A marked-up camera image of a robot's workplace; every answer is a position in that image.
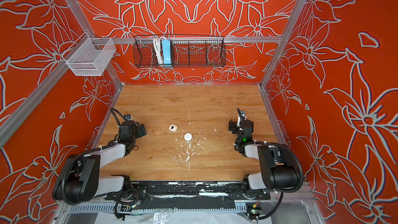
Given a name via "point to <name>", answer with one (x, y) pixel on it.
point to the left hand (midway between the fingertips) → (134, 126)
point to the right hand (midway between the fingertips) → (238, 118)
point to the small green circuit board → (256, 211)
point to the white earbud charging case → (172, 127)
